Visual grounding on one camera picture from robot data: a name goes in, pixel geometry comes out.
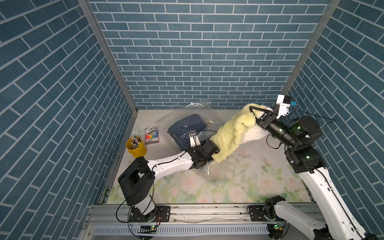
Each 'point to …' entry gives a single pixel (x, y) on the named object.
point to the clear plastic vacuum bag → (210, 171)
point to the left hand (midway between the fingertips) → (200, 145)
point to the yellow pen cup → (140, 151)
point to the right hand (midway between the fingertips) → (252, 110)
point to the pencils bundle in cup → (135, 141)
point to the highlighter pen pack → (152, 138)
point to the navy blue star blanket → (180, 129)
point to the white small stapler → (150, 131)
